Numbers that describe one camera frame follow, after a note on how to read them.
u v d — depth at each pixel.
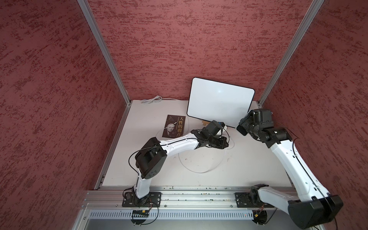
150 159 0.48
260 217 0.70
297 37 0.82
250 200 0.72
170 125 1.03
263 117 0.55
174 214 0.77
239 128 0.75
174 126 1.03
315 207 0.37
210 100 0.94
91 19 0.75
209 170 0.84
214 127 0.65
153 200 0.74
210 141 0.69
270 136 0.50
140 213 0.73
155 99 1.18
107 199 1.19
